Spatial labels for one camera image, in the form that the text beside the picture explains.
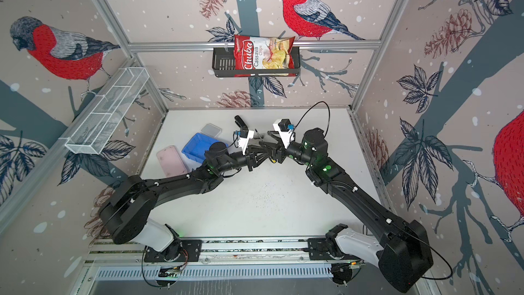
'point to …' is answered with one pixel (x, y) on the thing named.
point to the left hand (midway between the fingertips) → (274, 151)
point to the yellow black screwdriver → (272, 160)
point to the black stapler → (243, 126)
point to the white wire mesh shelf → (106, 110)
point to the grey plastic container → (211, 130)
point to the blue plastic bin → (196, 148)
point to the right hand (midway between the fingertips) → (265, 136)
